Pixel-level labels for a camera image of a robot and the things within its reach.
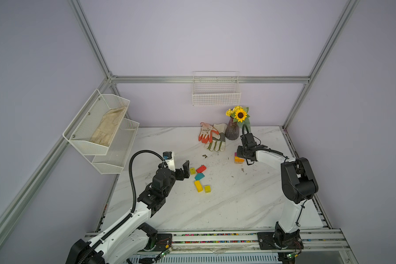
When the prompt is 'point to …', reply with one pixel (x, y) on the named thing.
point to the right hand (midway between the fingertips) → (240, 150)
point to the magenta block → (235, 154)
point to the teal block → (199, 176)
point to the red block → (201, 169)
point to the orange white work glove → (207, 132)
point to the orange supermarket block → (238, 160)
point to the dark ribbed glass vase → (232, 130)
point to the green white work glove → (219, 144)
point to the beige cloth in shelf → (109, 126)
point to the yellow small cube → (208, 189)
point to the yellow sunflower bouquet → (240, 114)
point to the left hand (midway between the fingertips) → (179, 162)
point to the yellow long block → (198, 186)
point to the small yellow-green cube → (192, 171)
